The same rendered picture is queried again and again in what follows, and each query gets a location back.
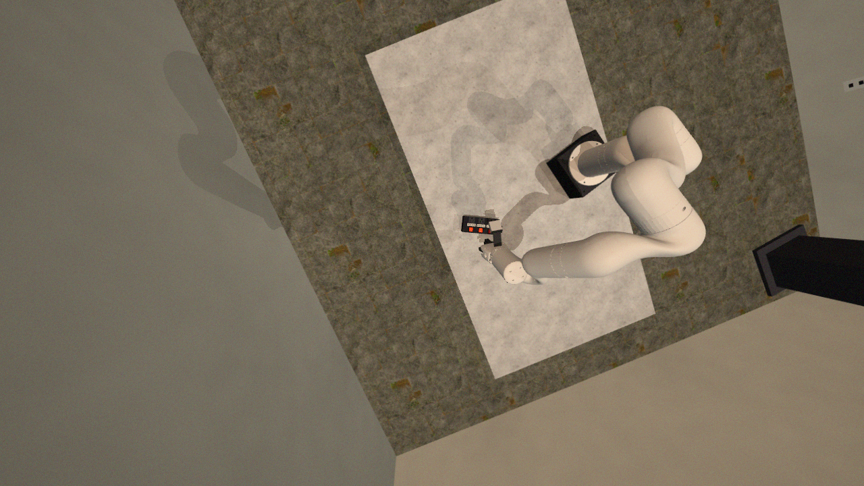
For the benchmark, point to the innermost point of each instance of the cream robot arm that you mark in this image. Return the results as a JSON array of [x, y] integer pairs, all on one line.
[[647, 190]]

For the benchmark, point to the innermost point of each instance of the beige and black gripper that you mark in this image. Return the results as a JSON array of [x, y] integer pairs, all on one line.
[[487, 248]]

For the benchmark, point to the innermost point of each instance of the black power strip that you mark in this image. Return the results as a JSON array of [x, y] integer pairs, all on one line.
[[478, 225]]

